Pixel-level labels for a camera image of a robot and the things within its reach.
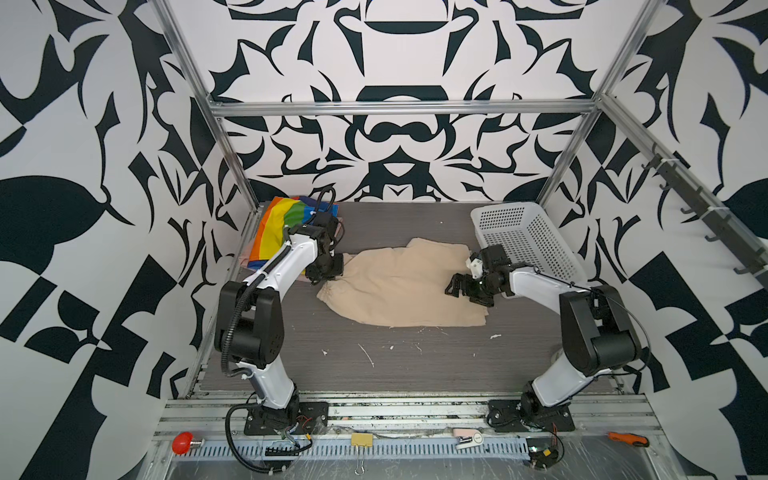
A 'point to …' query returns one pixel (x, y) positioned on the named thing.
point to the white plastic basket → (530, 238)
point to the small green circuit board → (543, 452)
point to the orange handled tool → (629, 438)
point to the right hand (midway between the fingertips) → (461, 290)
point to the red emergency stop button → (183, 441)
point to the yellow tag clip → (363, 439)
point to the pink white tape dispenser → (467, 437)
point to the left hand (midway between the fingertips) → (333, 270)
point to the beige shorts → (404, 287)
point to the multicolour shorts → (281, 213)
